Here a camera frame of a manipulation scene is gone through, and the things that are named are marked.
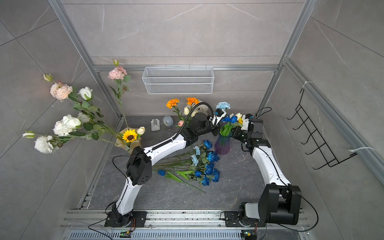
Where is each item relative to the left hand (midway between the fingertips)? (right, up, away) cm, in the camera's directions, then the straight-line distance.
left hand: (228, 118), depth 78 cm
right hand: (+4, -6, +7) cm, 10 cm away
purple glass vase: (-1, -16, +12) cm, 20 cm away
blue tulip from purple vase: (+3, 0, 0) cm, 3 cm away
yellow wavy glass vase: (-58, -13, +1) cm, 60 cm away
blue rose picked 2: (-9, -16, +20) cm, 27 cm away
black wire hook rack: (+38, -15, -13) cm, 43 cm away
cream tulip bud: (-44, -6, -6) cm, 45 cm away
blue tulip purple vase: (-1, -1, -2) cm, 2 cm away
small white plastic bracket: (-48, -2, +33) cm, 59 cm away
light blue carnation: (-18, -22, +8) cm, 29 cm away
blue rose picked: (-7, -22, +8) cm, 24 cm away
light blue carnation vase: (-18, -25, +6) cm, 31 cm away
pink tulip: (-25, -2, -3) cm, 25 cm away
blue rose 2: (-6, -31, +6) cm, 32 cm away
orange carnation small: (-30, +9, +2) cm, 31 cm away
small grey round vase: (-38, 0, +30) cm, 48 cm away
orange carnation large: (-19, +11, +3) cm, 22 cm away
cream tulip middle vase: (-23, +4, +4) cm, 24 cm away
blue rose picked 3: (-10, -28, +4) cm, 30 cm away
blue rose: (-12, -35, +4) cm, 37 cm away
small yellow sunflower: (-52, -9, -1) cm, 53 cm away
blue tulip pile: (-16, -31, +8) cm, 36 cm away
